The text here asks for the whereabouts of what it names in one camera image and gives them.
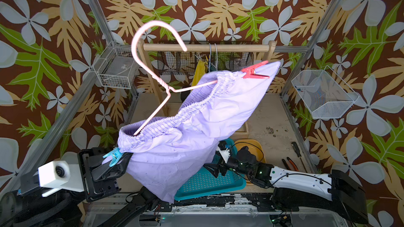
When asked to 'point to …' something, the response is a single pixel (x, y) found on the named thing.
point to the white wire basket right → (325, 95)
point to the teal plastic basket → (203, 183)
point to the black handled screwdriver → (298, 152)
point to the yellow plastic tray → (256, 147)
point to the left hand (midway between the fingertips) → (129, 149)
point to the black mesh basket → (182, 63)
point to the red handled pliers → (287, 165)
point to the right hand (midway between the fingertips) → (207, 157)
